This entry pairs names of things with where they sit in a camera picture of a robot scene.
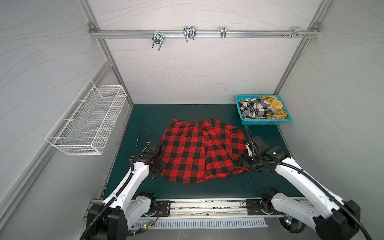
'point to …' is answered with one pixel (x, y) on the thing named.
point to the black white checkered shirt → (254, 108)
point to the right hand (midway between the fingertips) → (244, 160)
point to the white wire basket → (84, 128)
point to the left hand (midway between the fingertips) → (164, 165)
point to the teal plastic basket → (247, 122)
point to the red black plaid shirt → (196, 151)
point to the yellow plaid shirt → (277, 110)
